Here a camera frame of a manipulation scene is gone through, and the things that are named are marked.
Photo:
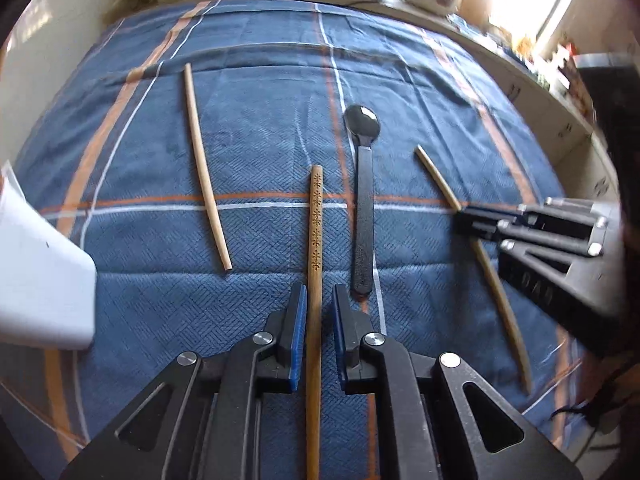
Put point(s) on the patterned brown bamboo chopstick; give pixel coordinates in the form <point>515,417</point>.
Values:
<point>313,338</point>

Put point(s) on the black spoon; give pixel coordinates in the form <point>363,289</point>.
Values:
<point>363,125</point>

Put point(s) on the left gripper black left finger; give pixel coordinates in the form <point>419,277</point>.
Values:
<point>200,417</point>

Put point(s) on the white plastic utensil holder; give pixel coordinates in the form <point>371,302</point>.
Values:
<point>48,284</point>

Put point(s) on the blue plaid tablecloth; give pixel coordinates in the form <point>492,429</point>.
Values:
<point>111,165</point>

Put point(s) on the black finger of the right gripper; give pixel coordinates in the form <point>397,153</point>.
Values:
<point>486,229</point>
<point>487,214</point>

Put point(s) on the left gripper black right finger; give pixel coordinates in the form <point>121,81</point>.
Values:
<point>437,417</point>

